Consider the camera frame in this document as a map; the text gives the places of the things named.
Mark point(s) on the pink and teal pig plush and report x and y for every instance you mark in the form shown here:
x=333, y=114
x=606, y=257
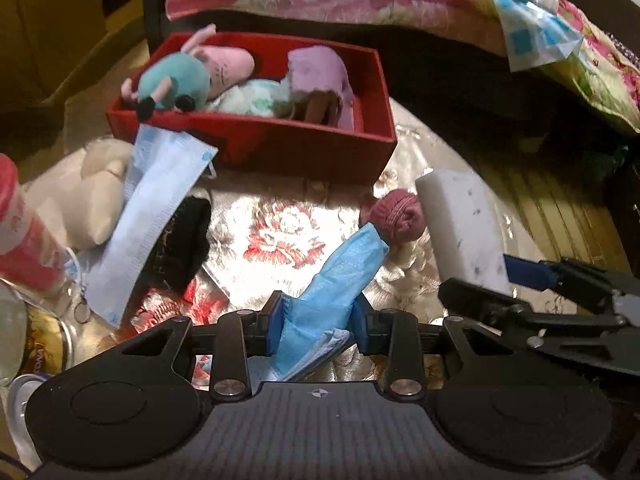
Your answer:
x=175, y=80

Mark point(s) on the red cardboard box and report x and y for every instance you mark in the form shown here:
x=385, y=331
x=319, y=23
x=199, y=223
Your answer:
x=300, y=152

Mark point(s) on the black knit hat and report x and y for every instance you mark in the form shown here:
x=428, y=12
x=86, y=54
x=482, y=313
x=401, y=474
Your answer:
x=185, y=240

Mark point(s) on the pink lidded jar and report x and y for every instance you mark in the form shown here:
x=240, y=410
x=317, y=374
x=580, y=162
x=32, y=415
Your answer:
x=25, y=240

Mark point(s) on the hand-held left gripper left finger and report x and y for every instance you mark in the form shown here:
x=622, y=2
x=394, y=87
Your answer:
x=274, y=322

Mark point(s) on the mauve knitted ball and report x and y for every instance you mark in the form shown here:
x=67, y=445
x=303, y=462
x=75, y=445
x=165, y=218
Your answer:
x=397, y=215

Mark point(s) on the beige plush toy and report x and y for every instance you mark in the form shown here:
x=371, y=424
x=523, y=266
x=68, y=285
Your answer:
x=90, y=195

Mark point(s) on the blue checked cloth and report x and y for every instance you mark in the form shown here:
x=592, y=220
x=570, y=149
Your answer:
x=530, y=30

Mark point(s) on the light blue face mask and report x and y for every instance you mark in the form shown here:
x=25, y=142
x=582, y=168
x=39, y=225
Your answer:
x=145, y=210

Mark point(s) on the gold drink can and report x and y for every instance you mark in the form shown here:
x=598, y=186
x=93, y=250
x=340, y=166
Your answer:
x=47, y=342

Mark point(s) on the white sponge block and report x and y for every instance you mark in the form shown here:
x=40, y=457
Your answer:
x=460, y=225

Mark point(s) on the wooden cabinet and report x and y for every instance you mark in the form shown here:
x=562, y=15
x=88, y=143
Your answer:
x=50, y=20

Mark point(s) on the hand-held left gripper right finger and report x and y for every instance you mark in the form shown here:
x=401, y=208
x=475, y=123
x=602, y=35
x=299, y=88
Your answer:
x=360, y=327

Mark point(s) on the clear glass jar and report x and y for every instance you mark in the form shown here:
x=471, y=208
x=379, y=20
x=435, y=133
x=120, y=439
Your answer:
x=10, y=330

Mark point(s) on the purple cloth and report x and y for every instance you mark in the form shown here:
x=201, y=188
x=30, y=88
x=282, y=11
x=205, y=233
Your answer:
x=320, y=67

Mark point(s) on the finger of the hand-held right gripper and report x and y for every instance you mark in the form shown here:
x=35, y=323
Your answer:
x=490, y=305
x=522, y=269

